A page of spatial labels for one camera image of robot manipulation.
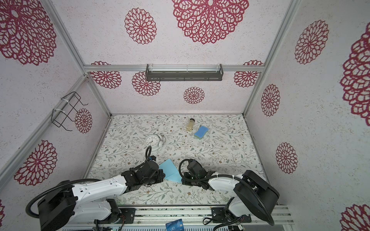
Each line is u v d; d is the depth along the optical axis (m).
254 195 0.40
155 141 1.00
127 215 0.74
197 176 0.67
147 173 0.63
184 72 0.94
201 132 1.09
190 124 1.12
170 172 0.93
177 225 0.72
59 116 0.73
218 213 0.74
